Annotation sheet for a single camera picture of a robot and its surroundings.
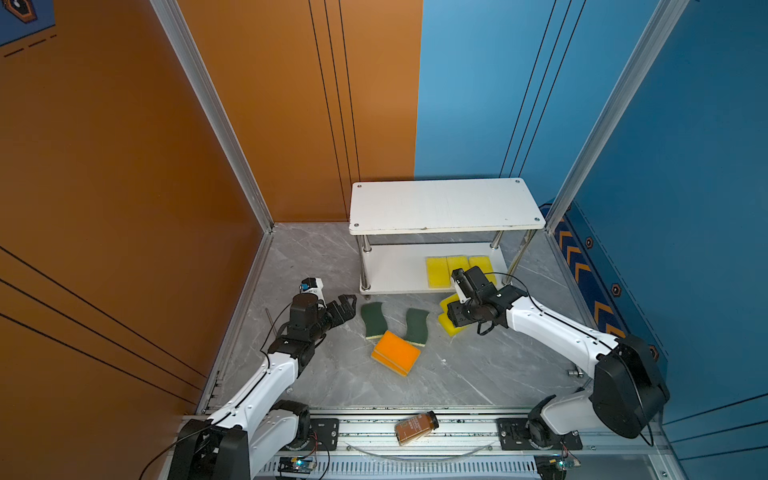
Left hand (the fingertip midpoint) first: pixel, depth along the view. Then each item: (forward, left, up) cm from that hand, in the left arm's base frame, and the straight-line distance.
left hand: (346, 299), depth 85 cm
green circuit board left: (-38, +9, -13) cm, 41 cm away
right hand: (-2, -32, -3) cm, 32 cm away
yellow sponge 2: (+17, -35, -4) cm, 39 cm away
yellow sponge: (+17, -44, -4) cm, 47 cm away
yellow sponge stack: (-3, -28, +3) cm, 28 cm away
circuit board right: (-37, -52, -12) cm, 66 cm away
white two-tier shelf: (+8, -15, +23) cm, 28 cm away
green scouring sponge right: (-3, -21, -11) cm, 24 cm away
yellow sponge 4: (-5, -29, -4) cm, 30 cm away
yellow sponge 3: (+13, -28, -4) cm, 31 cm away
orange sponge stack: (-13, -14, -7) cm, 21 cm away
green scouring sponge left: (-1, -8, -9) cm, 12 cm away
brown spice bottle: (-31, -20, -8) cm, 37 cm away
